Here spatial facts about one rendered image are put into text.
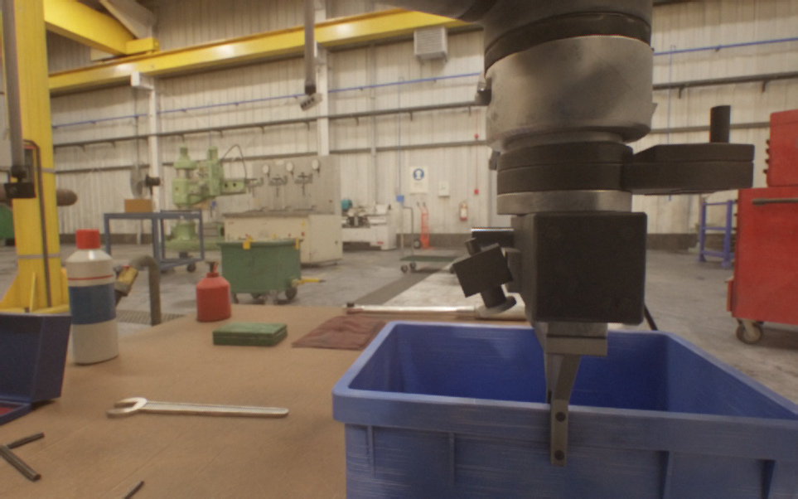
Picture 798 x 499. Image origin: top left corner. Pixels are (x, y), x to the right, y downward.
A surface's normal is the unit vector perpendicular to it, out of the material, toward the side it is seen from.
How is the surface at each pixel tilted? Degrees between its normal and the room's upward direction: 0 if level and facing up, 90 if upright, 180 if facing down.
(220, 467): 0
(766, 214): 90
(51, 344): 90
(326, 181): 90
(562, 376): 126
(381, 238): 90
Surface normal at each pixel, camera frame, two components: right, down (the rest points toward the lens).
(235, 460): -0.01, -1.00
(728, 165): 0.20, 0.07
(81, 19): 0.95, 0.01
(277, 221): -0.46, 0.07
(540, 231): -0.19, 0.07
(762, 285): -0.74, 0.06
